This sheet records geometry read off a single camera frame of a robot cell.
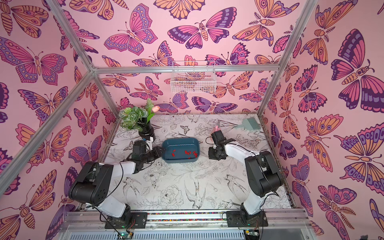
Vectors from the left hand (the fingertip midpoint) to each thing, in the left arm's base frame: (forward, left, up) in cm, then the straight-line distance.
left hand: (166, 148), depth 94 cm
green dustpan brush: (+25, -59, -5) cm, 64 cm away
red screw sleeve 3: (0, -13, -5) cm, 14 cm away
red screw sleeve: (+6, -4, -6) cm, 9 cm away
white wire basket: (+36, -17, +28) cm, 49 cm away
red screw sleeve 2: (-1, -4, -5) cm, 7 cm away
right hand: (-4, -27, -3) cm, 28 cm away
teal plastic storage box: (+3, -8, -7) cm, 11 cm away
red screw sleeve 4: (-1, -18, -5) cm, 19 cm away
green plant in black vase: (+9, +15, +18) cm, 25 cm away
